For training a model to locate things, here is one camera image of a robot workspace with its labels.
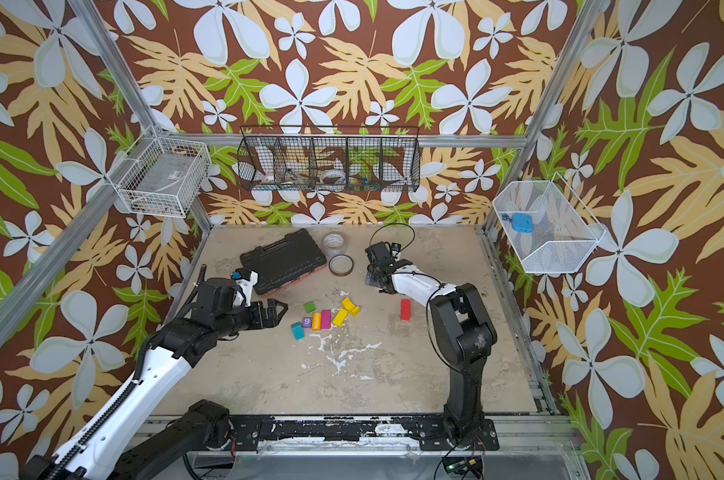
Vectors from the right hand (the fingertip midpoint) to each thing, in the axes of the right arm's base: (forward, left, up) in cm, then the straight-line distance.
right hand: (381, 278), depth 99 cm
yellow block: (-12, +14, -5) cm, 19 cm away
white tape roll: (+26, +16, +22) cm, 38 cm away
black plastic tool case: (+8, +34, -1) cm, 35 cm away
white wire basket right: (-4, -47, +25) cm, 53 cm away
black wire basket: (+30, +16, +26) cm, 43 cm away
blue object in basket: (+4, -40, +21) cm, 46 cm away
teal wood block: (-16, +27, -5) cm, 32 cm away
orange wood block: (-14, +21, -4) cm, 26 cm away
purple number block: (-14, +25, -4) cm, 28 cm away
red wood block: (-9, -7, -5) cm, 13 cm away
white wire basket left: (+17, +64, +29) cm, 72 cm away
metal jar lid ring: (+10, +14, -5) cm, 18 cm away
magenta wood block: (-12, +19, -6) cm, 23 cm away
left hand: (-18, +30, +14) cm, 38 cm away
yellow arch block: (-8, +11, -4) cm, 14 cm away
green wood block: (-8, +24, -6) cm, 26 cm away
